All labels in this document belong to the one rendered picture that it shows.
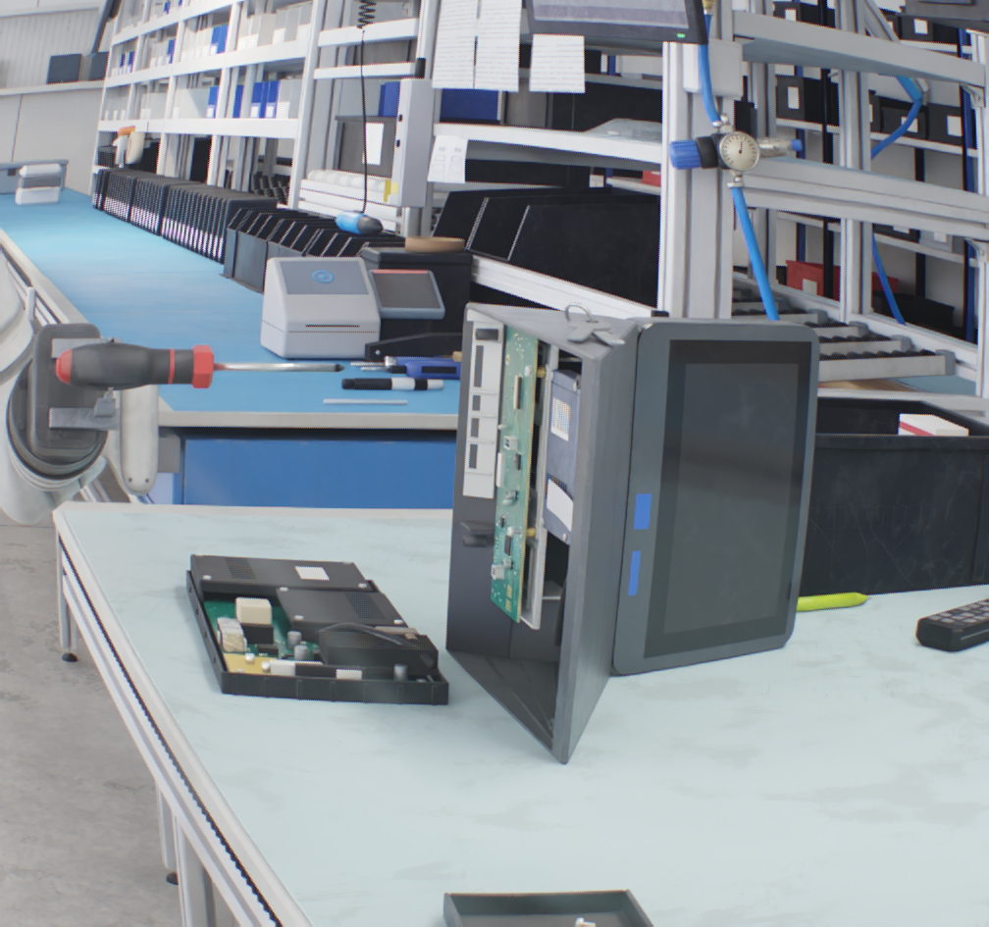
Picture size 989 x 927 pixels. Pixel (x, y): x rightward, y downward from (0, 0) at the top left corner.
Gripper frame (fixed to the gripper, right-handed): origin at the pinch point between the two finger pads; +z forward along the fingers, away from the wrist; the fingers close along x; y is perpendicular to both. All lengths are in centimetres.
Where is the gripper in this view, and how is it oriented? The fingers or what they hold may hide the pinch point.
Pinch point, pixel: (111, 363)
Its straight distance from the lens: 116.2
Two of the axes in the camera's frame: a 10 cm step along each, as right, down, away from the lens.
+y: -9.7, -0.2, -2.6
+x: -0.2, -9.9, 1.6
